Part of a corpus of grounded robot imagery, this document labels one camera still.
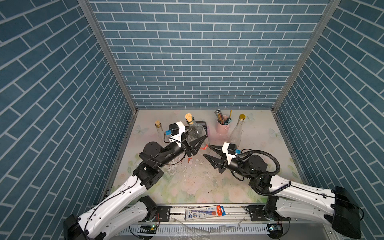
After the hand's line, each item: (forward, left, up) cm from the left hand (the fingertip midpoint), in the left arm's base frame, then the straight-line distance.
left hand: (205, 134), depth 57 cm
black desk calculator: (+36, -2, -37) cm, 52 cm away
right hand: (-3, -2, -9) cm, 9 cm away
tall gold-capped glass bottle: (+15, -19, -23) cm, 33 cm away
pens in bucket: (+33, -13, -27) cm, 44 cm away
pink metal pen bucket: (+28, -14, -32) cm, 45 cm away
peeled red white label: (+8, +7, -40) cm, 42 cm away
